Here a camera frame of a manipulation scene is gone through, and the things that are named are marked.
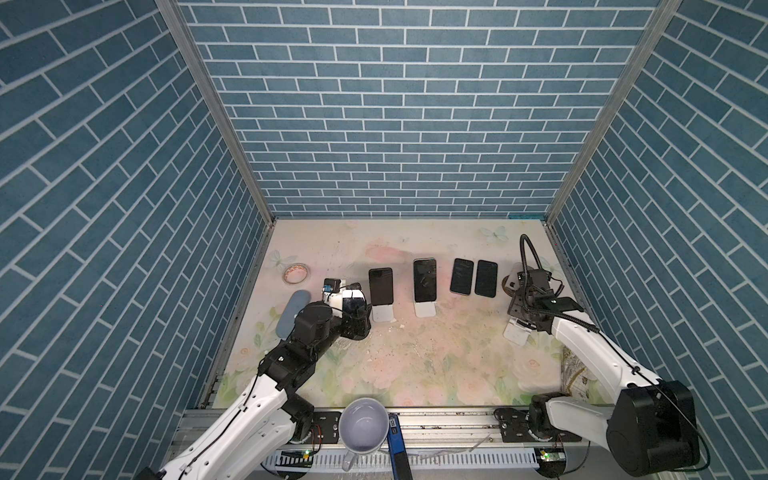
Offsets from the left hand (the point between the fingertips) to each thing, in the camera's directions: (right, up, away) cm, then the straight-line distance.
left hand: (358, 304), depth 77 cm
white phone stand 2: (+19, -5, +18) cm, 27 cm away
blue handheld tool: (+11, -36, -9) cm, 38 cm away
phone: (-23, -3, +21) cm, 31 cm away
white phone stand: (+6, -6, +16) cm, 18 cm away
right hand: (+47, -2, +9) cm, 48 cm away
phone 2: (+6, +4, +10) cm, 12 cm away
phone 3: (+33, +5, +25) cm, 42 cm away
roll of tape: (-26, +5, +27) cm, 38 cm away
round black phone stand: (+1, -4, -9) cm, 10 cm away
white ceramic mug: (+2, -30, -4) cm, 30 cm away
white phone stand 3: (+47, -11, +12) cm, 50 cm away
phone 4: (+42, +4, +27) cm, 50 cm away
